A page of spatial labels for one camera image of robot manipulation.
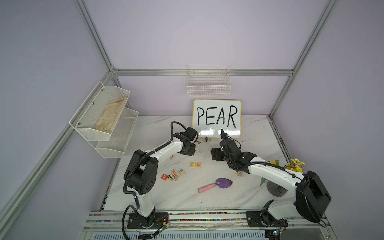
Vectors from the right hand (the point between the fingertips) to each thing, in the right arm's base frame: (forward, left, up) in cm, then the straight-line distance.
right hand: (213, 151), depth 85 cm
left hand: (+4, +15, -6) cm, 17 cm away
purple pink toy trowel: (-14, -4, -11) cm, 18 cm away
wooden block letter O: (+3, +26, -11) cm, 29 cm away
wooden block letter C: (-10, +23, -12) cm, 28 cm away
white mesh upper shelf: (+8, +61, +21) cm, 65 cm away
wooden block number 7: (-10, +26, -12) cm, 30 cm away
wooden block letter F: (-7, +20, -11) cm, 24 cm away
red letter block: (-10, +29, -12) cm, 33 cm away
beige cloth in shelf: (+9, +56, +19) cm, 60 cm away
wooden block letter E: (-2, +9, -12) cm, 15 cm away
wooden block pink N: (-7, +24, -11) cm, 27 cm away
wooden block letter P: (-2, +13, -12) cm, 17 cm away
